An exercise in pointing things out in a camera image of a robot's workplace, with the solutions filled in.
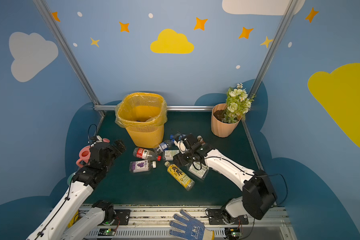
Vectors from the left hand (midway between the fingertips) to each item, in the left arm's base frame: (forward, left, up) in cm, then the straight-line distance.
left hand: (119, 144), depth 78 cm
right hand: (-2, -33, -8) cm, 34 cm away
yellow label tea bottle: (-11, -33, -16) cm, 38 cm away
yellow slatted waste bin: (+13, -11, -10) cm, 20 cm away
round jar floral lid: (-14, +27, -13) cm, 33 cm away
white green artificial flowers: (+26, -67, +7) cm, 72 cm away
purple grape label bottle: (-4, -6, -17) cm, 19 cm away
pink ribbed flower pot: (+20, -58, -10) cm, 62 cm away
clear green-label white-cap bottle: (+5, -25, -18) cm, 31 cm away
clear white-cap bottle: (-13, -41, 0) cm, 43 cm away
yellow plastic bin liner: (+31, -3, -4) cm, 31 cm away
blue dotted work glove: (-35, -40, -20) cm, 57 cm away
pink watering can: (-1, +23, -11) cm, 26 cm away
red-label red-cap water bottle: (+3, -11, -15) cm, 19 cm away
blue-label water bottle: (+10, -22, -16) cm, 29 cm away
